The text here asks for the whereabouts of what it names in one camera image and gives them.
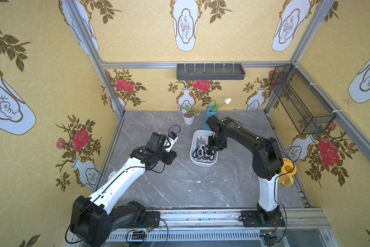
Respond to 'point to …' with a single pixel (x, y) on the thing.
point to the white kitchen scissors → (200, 152)
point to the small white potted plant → (188, 114)
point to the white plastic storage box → (204, 134)
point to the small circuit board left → (146, 230)
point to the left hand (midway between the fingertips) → (170, 152)
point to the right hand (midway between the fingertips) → (209, 150)
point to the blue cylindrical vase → (208, 113)
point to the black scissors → (210, 150)
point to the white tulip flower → (227, 101)
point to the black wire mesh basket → (310, 113)
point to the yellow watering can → (289, 169)
